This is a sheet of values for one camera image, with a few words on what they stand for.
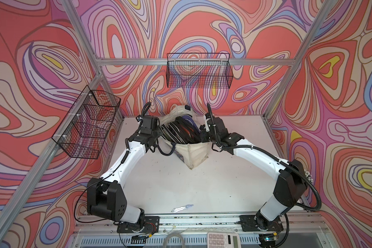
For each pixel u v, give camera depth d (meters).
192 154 0.82
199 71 0.96
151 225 0.73
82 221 0.42
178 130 0.89
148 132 0.63
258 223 0.66
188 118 0.94
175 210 0.78
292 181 0.44
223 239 0.69
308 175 0.71
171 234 0.68
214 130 0.62
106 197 0.41
